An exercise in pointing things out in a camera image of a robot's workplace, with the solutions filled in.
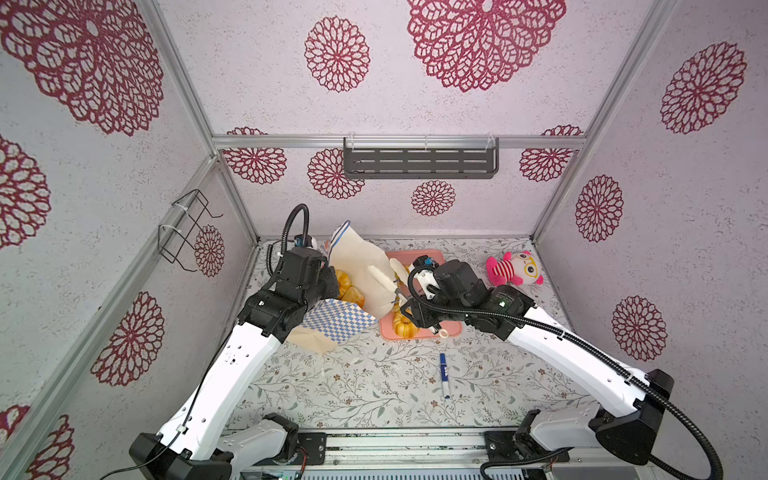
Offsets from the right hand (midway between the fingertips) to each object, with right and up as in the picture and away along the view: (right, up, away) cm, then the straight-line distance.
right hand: (407, 302), depth 70 cm
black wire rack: (-58, +15, +5) cm, 60 cm away
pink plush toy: (+40, +7, +33) cm, 53 cm away
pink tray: (-4, -12, +25) cm, 28 cm away
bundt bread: (-15, 0, +19) cm, 24 cm away
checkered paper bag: (-21, -7, +8) cm, 23 cm away
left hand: (-19, +5, +3) cm, 20 cm away
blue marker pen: (+12, -23, +14) cm, 30 cm away
